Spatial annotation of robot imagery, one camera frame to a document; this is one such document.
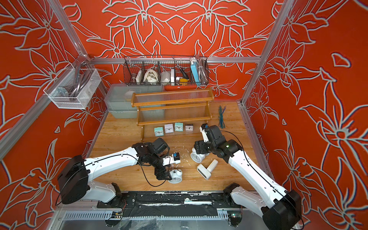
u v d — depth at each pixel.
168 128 0.97
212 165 0.81
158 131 0.95
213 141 0.57
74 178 0.41
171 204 0.73
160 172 0.67
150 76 0.90
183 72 0.95
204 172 0.78
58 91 0.70
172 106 0.98
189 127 0.97
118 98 0.95
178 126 0.97
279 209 0.37
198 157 0.82
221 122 1.06
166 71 0.97
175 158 0.68
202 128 0.71
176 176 0.74
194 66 0.83
